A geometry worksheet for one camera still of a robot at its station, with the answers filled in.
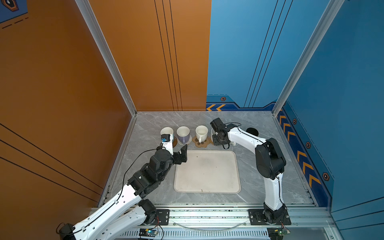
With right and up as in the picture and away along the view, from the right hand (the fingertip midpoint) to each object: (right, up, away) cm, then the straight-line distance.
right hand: (217, 141), depth 98 cm
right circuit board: (+25, -41, -28) cm, 55 cm away
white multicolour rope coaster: (-18, -1, +4) cm, 19 cm away
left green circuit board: (-37, -41, -27) cm, 61 cm away
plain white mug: (-10, +6, 0) cm, 12 cm away
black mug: (+22, +7, -3) cm, 24 cm away
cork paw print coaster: (-9, -2, +2) cm, 10 cm away
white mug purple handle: (-23, +4, +6) cm, 24 cm away
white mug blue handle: (-33, +8, -3) cm, 34 cm away
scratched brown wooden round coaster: (-29, -1, +4) cm, 29 cm away
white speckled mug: (-4, +7, -16) cm, 18 cm away
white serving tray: (-7, -17, -8) cm, 20 cm away
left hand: (-22, +2, -26) cm, 34 cm away
